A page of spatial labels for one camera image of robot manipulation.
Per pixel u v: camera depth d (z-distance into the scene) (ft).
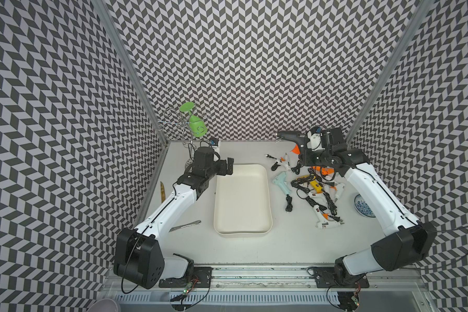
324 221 2.83
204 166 1.99
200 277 2.38
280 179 3.23
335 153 1.86
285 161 3.43
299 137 2.53
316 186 3.15
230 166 2.42
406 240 1.30
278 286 2.41
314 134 2.26
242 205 2.99
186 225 2.94
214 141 2.30
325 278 2.41
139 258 1.32
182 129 2.77
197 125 3.07
